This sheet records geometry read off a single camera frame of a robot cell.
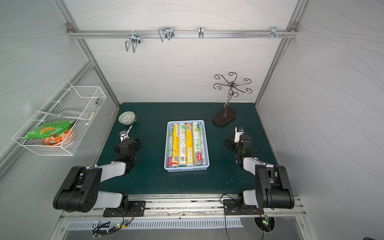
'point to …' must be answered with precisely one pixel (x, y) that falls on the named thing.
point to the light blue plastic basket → (206, 161)
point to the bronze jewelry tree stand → (228, 115)
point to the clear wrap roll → (197, 141)
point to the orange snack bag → (60, 139)
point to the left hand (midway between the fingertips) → (128, 140)
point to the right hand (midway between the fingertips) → (234, 137)
